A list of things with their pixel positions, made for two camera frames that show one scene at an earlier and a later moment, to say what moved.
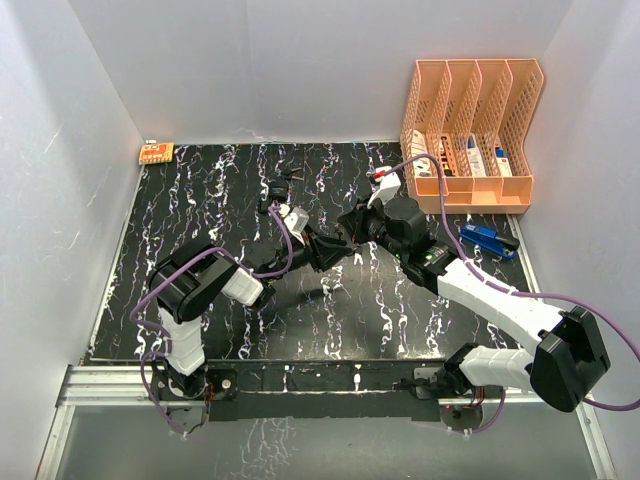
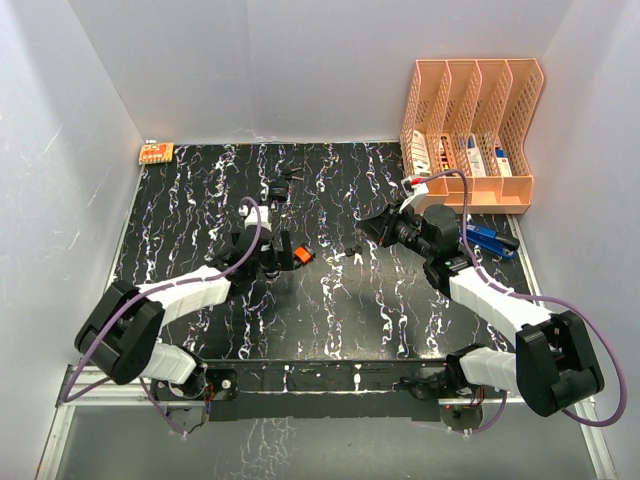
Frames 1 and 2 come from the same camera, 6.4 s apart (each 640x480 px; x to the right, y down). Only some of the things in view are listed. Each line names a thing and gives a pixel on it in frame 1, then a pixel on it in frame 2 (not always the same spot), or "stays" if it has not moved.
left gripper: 320,257 to 280,260
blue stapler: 487,239 stays
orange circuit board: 156,153 stays
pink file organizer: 472,115 stays
